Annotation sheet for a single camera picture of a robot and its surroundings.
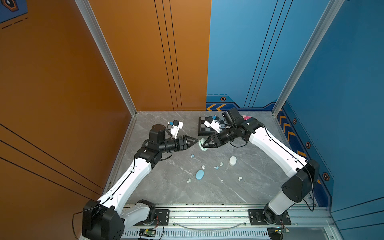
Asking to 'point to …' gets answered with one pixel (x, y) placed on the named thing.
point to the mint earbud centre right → (221, 163)
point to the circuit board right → (280, 230)
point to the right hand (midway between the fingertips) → (205, 144)
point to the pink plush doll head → (246, 117)
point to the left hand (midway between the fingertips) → (195, 141)
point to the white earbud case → (232, 160)
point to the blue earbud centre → (217, 167)
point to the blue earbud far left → (192, 156)
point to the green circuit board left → (149, 232)
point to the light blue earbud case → (199, 174)
